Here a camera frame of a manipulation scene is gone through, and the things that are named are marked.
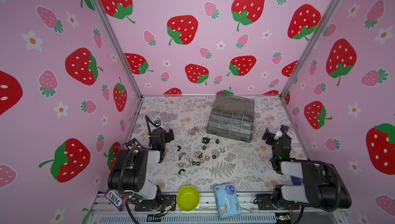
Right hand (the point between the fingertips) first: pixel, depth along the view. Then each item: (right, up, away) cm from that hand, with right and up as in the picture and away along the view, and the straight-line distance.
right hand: (276, 130), depth 88 cm
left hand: (-69, -1, +6) cm, 69 cm away
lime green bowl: (-50, -33, -13) cm, 61 cm away
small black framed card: (-86, -9, +5) cm, 87 cm away
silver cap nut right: (-31, -13, +4) cm, 34 cm away
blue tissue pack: (-32, -30, -20) cm, 48 cm away
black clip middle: (-57, -11, +5) cm, 59 cm away
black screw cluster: (-41, -7, +7) cm, 42 cm away
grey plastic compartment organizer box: (-20, +7, +27) cm, 34 cm away
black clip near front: (-55, -22, -4) cm, 60 cm away
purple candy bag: (-85, -31, -15) cm, 92 cm away
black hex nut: (-48, -19, -1) cm, 52 cm away
